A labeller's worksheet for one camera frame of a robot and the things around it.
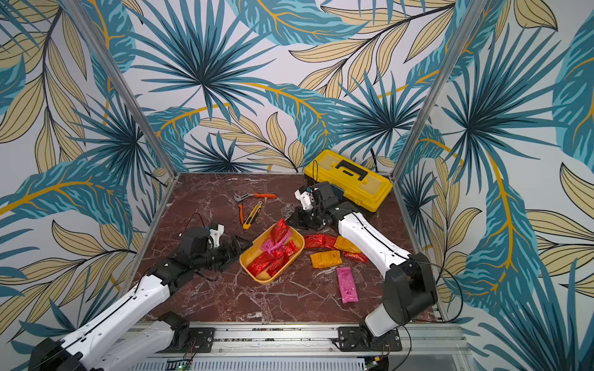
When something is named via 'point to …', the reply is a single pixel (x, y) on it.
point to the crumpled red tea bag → (274, 260)
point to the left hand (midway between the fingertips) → (246, 252)
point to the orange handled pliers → (240, 198)
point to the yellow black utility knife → (253, 216)
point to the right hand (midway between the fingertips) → (290, 219)
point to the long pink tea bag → (347, 285)
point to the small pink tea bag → (269, 245)
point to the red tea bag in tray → (279, 230)
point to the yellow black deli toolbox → (361, 187)
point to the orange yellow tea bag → (326, 259)
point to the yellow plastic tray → (254, 251)
